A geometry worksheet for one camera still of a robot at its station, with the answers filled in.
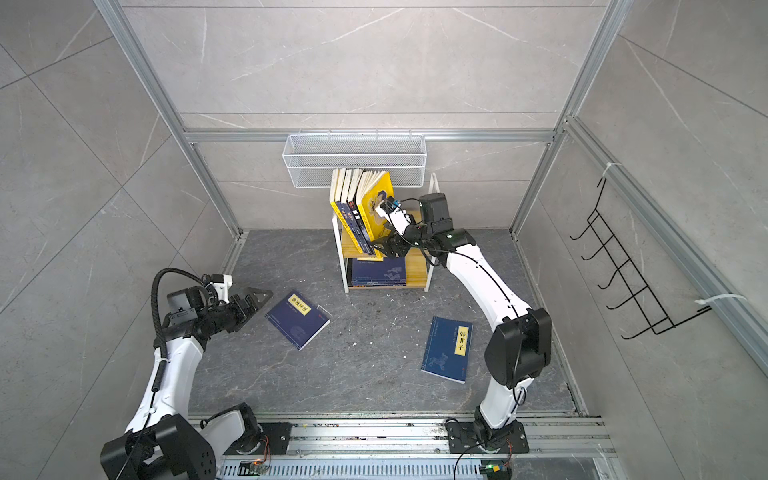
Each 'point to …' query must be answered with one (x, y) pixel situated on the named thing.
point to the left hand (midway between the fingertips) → (261, 296)
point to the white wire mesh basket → (309, 158)
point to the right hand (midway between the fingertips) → (381, 230)
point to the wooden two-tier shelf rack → (418, 273)
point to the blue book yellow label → (447, 350)
